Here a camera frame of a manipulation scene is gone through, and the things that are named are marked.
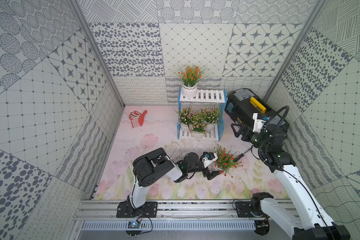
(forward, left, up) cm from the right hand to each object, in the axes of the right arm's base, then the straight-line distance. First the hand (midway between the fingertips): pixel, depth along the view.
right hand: (237, 128), depth 75 cm
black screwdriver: (-3, -8, -26) cm, 27 cm away
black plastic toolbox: (+27, -12, -9) cm, 31 cm away
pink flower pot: (+16, +11, -9) cm, 21 cm away
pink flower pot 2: (+16, +28, -8) cm, 33 cm away
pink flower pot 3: (+7, +19, -10) cm, 23 cm away
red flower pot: (-14, +6, -11) cm, 19 cm away
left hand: (-15, +6, -17) cm, 23 cm away
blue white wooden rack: (+22, +15, +3) cm, 27 cm away
